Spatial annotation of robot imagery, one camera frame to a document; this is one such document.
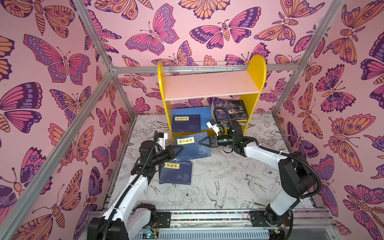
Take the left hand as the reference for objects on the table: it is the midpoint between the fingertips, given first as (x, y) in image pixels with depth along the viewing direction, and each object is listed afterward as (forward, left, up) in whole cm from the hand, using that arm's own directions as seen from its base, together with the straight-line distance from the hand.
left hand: (183, 147), depth 76 cm
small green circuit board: (-35, +16, -24) cm, 45 cm away
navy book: (+22, 0, -7) cm, 23 cm away
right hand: (+3, -8, +1) cm, 9 cm away
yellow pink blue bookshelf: (+49, -8, -13) cm, 51 cm away
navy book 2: (0, -4, -1) cm, 4 cm away
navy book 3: (-5, +6, -20) cm, 21 cm away
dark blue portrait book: (+29, -32, -1) cm, 43 cm away
